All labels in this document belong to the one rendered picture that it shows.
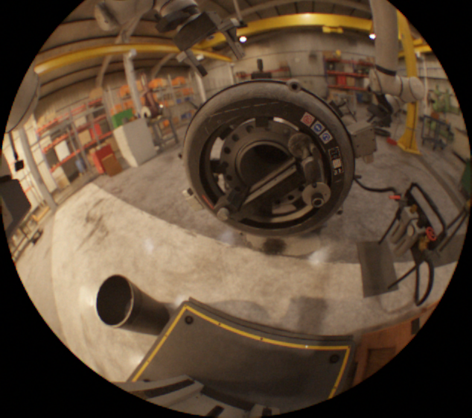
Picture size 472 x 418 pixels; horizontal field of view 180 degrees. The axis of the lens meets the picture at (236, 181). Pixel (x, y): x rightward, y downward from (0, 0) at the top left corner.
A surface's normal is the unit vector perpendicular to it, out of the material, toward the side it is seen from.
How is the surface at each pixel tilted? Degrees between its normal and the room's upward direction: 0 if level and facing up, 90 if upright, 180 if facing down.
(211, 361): 0
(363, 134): 90
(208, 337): 0
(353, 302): 0
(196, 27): 114
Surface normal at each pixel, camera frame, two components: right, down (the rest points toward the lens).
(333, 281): -0.18, -0.83
